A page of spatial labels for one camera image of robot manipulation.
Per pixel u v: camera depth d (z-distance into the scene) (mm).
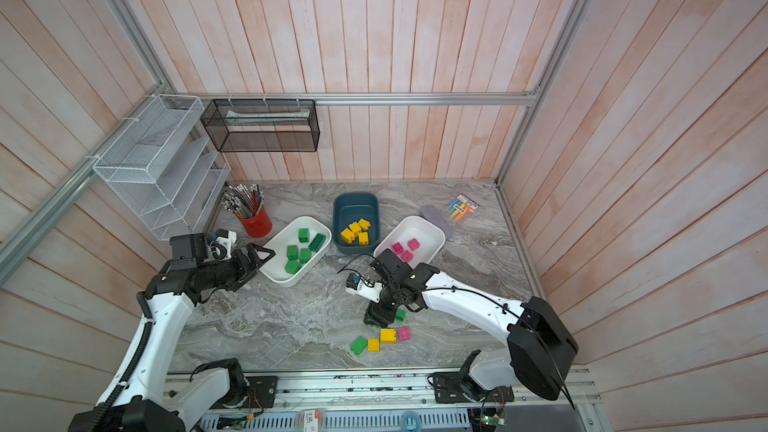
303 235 1008
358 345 816
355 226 1038
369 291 711
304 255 981
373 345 801
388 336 802
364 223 1064
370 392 747
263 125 1036
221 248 684
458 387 658
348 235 1008
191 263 590
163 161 720
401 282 619
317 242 1008
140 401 387
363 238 1010
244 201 957
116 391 388
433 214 1077
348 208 1105
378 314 695
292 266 933
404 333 817
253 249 701
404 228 1010
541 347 413
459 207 1107
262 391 731
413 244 1002
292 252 974
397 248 981
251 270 684
